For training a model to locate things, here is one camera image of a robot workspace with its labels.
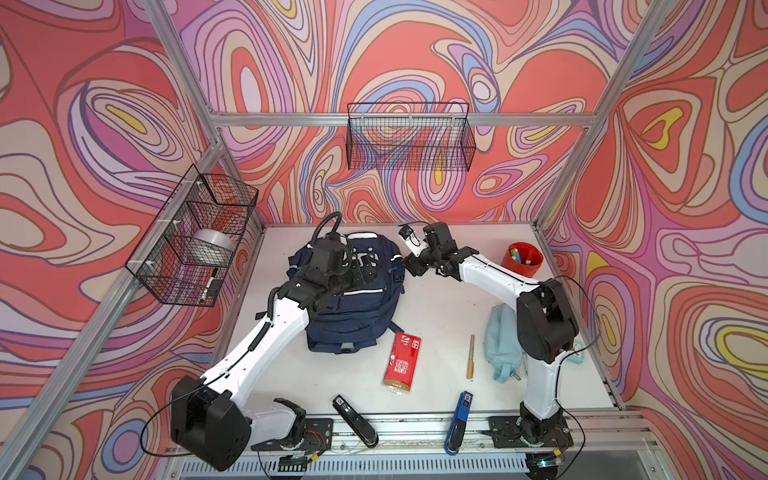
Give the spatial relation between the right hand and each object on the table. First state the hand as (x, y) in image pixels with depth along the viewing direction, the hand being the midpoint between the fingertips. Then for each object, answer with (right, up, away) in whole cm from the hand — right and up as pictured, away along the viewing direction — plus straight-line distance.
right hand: (412, 259), depth 95 cm
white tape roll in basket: (-51, +3, -25) cm, 56 cm away
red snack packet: (-4, -30, -11) cm, 32 cm away
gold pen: (+16, -29, -9) cm, 35 cm away
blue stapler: (+9, -43, -23) cm, 49 cm away
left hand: (-13, -1, -16) cm, 21 cm away
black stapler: (-16, -41, -20) cm, 48 cm away
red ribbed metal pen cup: (+36, 0, +1) cm, 36 cm away
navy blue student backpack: (-17, -17, -12) cm, 27 cm away
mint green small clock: (+47, -28, -11) cm, 56 cm away
